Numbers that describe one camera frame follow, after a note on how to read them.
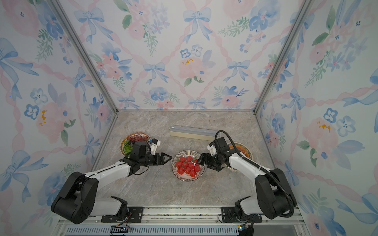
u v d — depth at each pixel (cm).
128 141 98
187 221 74
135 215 74
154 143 81
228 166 63
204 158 78
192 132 99
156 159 76
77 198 42
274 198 42
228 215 73
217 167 75
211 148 84
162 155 78
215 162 74
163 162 77
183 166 88
